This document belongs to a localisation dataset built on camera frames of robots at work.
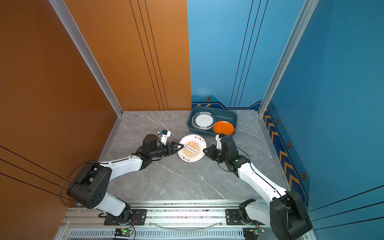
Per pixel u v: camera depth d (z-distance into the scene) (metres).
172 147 0.77
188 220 0.74
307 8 0.70
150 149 0.71
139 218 0.74
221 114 1.17
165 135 0.81
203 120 1.09
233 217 0.73
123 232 0.71
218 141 0.76
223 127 1.06
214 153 0.72
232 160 0.63
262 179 0.49
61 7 0.69
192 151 0.83
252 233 0.70
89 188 0.45
